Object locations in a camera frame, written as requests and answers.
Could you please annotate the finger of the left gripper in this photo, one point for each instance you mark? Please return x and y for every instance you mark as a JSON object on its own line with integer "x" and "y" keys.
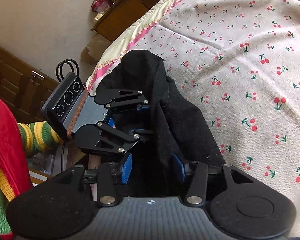
{"x": 120, "y": 98}
{"x": 101, "y": 138}

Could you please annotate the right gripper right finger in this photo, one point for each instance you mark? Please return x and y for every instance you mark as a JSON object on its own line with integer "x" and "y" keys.
{"x": 235, "y": 202}

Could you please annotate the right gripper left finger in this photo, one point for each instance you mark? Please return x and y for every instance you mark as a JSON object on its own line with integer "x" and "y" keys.
{"x": 67, "y": 203}

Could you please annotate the black pants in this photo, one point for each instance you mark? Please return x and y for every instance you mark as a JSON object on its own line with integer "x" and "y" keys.
{"x": 178, "y": 126}

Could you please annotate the wooden cabinet door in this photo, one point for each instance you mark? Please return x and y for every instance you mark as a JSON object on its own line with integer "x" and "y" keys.
{"x": 23, "y": 88}

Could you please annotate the wooden bedside desk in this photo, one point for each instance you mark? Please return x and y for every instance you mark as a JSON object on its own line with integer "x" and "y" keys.
{"x": 121, "y": 16}

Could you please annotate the cherry print bed sheet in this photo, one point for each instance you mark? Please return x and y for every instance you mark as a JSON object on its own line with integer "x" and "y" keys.
{"x": 239, "y": 62}

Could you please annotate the black camera module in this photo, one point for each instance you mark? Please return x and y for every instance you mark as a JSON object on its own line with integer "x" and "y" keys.
{"x": 62, "y": 99}

